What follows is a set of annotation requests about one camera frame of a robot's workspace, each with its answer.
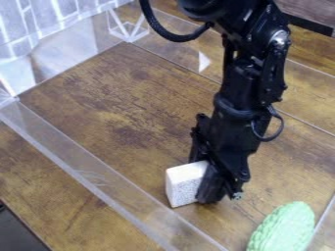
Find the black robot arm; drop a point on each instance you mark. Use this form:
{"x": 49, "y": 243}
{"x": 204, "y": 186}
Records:
{"x": 255, "y": 34}

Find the white sponge block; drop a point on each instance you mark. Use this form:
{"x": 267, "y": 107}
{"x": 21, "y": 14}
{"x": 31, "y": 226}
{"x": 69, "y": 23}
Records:
{"x": 181, "y": 183}

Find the green knitted object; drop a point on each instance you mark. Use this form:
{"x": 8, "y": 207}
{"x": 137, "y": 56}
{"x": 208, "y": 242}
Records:
{"x": 285, "y": 230}

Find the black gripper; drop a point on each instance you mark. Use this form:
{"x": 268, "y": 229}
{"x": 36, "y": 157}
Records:
{"x": 224, "y": 139}

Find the clear acrylic enclosure wall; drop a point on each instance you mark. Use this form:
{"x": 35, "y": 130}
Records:
{"x": 99, "y": 98}

